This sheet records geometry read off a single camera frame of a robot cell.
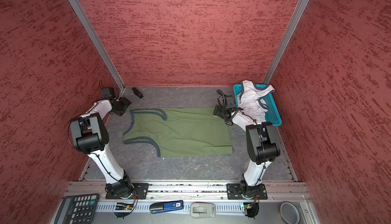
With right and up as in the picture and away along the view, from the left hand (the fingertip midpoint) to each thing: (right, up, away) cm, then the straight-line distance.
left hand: (129, 107), depth 99 cm
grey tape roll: (+89, -49, -30) cm, 106 cm away
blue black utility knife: (+30, -43, -33) cm, 62 cm away
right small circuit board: (+70, -47, -28) cm, 89 cm away
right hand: (+59, -5, -1) cm, 60 cm away
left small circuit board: (+9, -48, -26) cm, 55 cm away
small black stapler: (-1, +10, +15) cm, 18 cm away
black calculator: (-9, -46, -31) cm, 56 cm away
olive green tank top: (+36, -15, -4) cm, 39 cm away
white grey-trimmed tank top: (+82, +5, +6) cm, 83 cm away
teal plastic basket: (+96, +5, +4) cm, 96 cm away
